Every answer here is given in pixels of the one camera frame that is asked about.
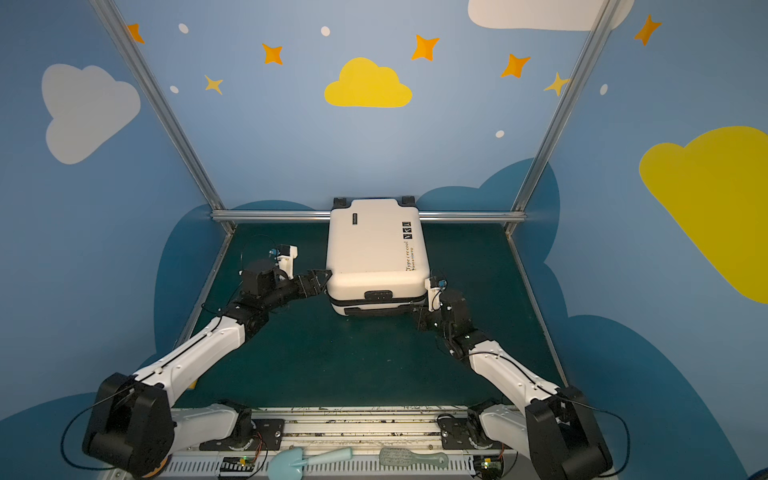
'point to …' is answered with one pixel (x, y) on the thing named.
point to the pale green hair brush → (392, 456)
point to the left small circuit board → (238, 464)
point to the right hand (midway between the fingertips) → (416, 303)
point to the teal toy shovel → (287, 464)
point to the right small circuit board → (491, 470)
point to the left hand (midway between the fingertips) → (320, 272)
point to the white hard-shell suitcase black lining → (378, 255)
